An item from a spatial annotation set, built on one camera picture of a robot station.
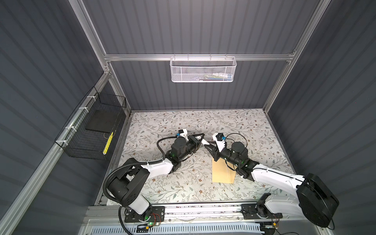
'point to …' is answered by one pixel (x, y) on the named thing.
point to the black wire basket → (89, 131)
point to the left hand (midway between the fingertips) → (206, 135)
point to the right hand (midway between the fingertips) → (208, 145)
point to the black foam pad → (105, 120)
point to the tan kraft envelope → (222, 173)
